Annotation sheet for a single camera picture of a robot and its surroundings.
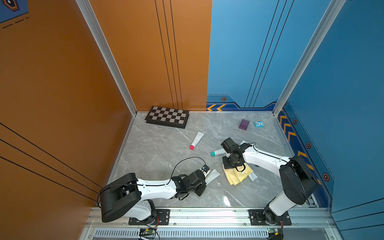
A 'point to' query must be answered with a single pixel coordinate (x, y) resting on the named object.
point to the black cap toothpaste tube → (212, 175)
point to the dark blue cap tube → (243, 142)
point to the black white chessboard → (170, 117)
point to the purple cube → (244, 124)
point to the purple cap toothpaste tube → (253, 176)
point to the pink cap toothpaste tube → (198, 138)
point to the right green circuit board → (272, 230)
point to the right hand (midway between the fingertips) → (226, 164)
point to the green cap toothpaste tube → (218, 152)
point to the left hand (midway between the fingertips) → (205, 182)
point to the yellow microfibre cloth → (235, 177)
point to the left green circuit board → (148, 231)
